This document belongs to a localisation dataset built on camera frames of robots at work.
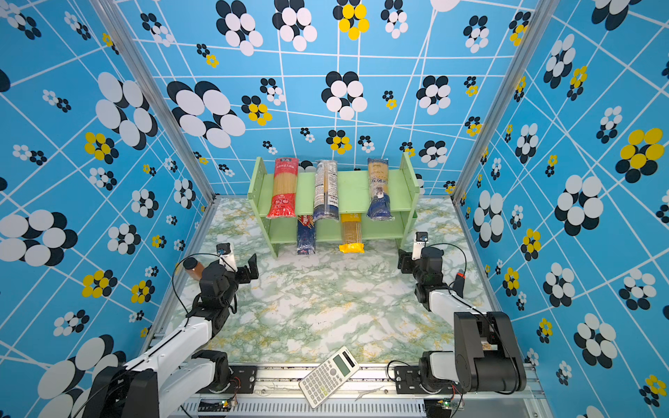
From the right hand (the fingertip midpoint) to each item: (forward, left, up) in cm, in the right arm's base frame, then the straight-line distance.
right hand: (413, 250), depth 92 cm
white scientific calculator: (-40, +31, -7) cm, 51 cm away
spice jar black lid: (-7, +77, +2) cm, 77 cm away
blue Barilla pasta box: (+1, +37, +8) cm, 38 cm away
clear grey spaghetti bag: (+7, +30, +22) cm, 38 cm away
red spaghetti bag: (+8, +43, +22) cm, 49 cm away
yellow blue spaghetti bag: (+1, +13, +22) cm, 26 cm away
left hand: (-5, +58, +5) cm, 59 cm away
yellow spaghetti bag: (+2, +22, +7) cm, 23 cm away
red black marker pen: (-8, -17, -9) cm, 21 cm away
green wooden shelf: (+7, +22, +18) cm, 29 cm away
